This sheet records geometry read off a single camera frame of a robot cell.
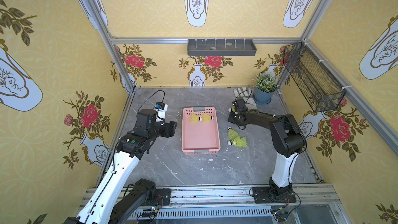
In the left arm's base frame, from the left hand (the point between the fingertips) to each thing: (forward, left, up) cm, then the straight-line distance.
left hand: (172, 122), depth 74 cm
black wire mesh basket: (+16, -79, +5) cm, 80 cm away
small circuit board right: (-35, -51, -25) cm, 66 cm away
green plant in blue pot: (+30, -56, -7) cm, 64 cm away
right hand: (+15, -34, -22) cm, 43 cm away
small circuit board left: (-34, +11, -25) cm, 43 cm away
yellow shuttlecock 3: (+4, -33, -22) cm, 40 cm away
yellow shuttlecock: (+15, -18, -20) cm, 31 cm away
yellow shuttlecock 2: (+15, -10, -20) cm, 27 cm away
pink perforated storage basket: (+3, -13, -25) cm, 28 cm away
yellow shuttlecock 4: (-3, -35, -18) cm, 40 cm away
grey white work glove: (+38, -50, -24) cm, 67 cm away
